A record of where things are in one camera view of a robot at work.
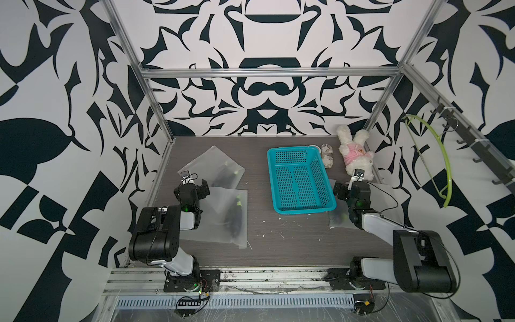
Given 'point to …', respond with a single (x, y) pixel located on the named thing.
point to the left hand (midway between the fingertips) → (189, 180)
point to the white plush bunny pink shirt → (354, 152)
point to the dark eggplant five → (233, 218)
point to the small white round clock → (314, 145)
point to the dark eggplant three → (226, 178)
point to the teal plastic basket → (300, 181)
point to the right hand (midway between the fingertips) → (348, 180)
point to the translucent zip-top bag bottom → (223, 219)
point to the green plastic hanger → (449, 174)
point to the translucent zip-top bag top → (340, 217)
